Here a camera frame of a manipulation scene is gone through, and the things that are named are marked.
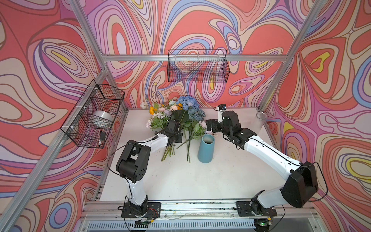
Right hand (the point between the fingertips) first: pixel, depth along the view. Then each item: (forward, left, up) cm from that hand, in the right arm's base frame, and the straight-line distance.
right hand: (214, 123), depth 83 cm
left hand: (+4, +21, -16) cm, 27 cm away
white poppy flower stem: (+36, +52, -17) cm, 65 cm away
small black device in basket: (-9, +60, +5) cm, 61 cm away
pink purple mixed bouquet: (+17, +36, -10) cm, 41 cm away
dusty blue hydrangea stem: (+18, +10, -12) cm, 24 cm away
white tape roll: (-5, +58, +12) cm, 59 cm away
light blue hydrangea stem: (+21, +14, -3) cm, 26 cm away
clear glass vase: (+10, -34, -13) cm, 38 cm away
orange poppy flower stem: (+19, +40, -8) cm, 45 cm away
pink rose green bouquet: (+5, +8, -13) cm, 16 cm away
